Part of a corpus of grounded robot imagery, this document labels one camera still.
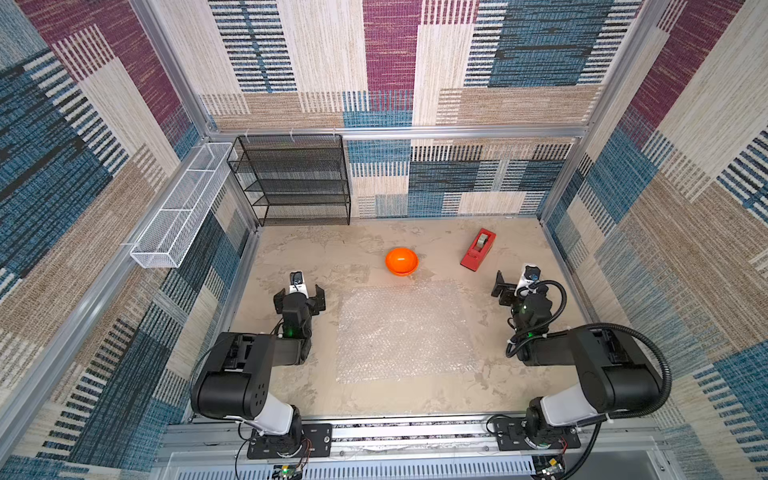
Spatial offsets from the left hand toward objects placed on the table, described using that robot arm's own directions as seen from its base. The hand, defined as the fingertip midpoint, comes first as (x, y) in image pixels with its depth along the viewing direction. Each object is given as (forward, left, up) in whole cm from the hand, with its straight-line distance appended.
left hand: (301, 287), depth 93 cm
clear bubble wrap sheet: (-11, -31, -7) cm, 34 cm away
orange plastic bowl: (+13, -32, -4) cm, 34 cm away
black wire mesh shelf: (+38, +7, +12) cm, 41 cm away
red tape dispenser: (+15, -58, -2) cm, 60 cm away
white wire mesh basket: (-2, +25, +26) cm, 36 cm away
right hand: (0, -66, +3) cm, 66 cm away
